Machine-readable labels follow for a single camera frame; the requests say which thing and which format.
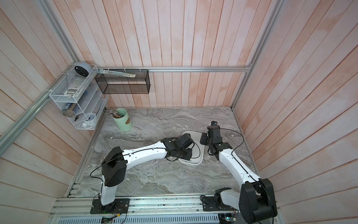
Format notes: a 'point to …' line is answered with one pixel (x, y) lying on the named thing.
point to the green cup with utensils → (121, 118)
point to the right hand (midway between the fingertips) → (205, 134)
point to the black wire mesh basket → (112, 84)
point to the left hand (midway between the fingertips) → (188, 157)
